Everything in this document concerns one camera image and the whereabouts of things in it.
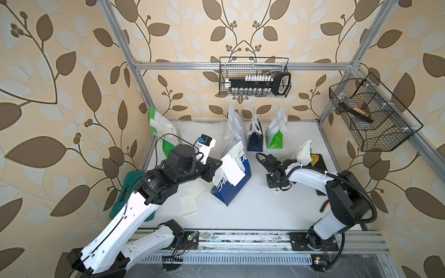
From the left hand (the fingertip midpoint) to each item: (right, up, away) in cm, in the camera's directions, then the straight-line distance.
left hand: (219, 160), depth 63 cm
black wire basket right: (+67, +16, +10) cm, 70 cm away
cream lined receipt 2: (-13, -19, +28) cm, 36 cm away
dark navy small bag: (+19, +5, +39) cm, 44 cm away
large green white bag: (-33, +14, +34) cm, 50 cm away
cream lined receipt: (+5, -4, +4) cm, 8 cm away
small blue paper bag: (+1, -12, +5) cm, 13 cm away
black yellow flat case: (+54, -5, +35) cm, 65 cm away
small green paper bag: (+30, +7, +38) cm, 49 cm away
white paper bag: (+8, +10, +29) cm, 32 cm away
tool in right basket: (+63, +17, +13) cm, 66 cm away
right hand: (+28, -16, +29) cm, 43 cm away
